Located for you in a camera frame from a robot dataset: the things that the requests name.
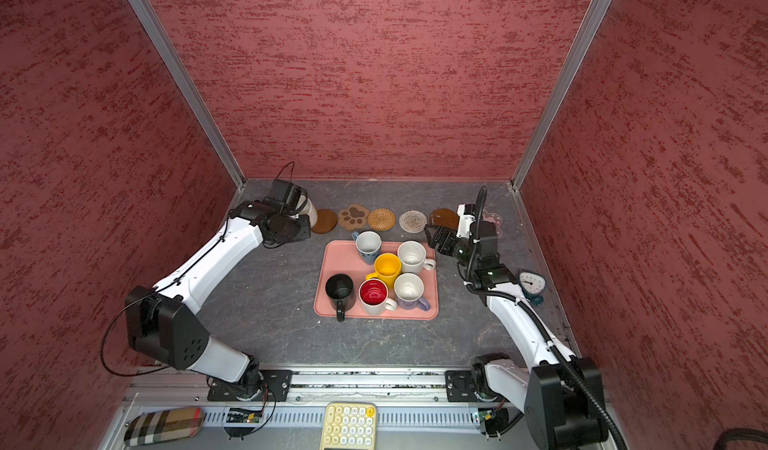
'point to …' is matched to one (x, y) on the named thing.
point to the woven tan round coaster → (381, 219)
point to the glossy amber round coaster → (444, 217)
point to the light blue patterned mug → (368, 244)
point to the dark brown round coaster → (326, 221)
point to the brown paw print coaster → (353, 217)
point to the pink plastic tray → (340, 257)
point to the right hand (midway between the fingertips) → (431, 235)
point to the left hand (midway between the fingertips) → (302, 237)
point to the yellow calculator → (349, 426)
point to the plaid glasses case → (164, 426)
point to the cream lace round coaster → (412, 221)
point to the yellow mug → (387, 267)
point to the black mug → (340, 290)
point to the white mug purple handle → (409, 290)
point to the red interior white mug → (373, 295)
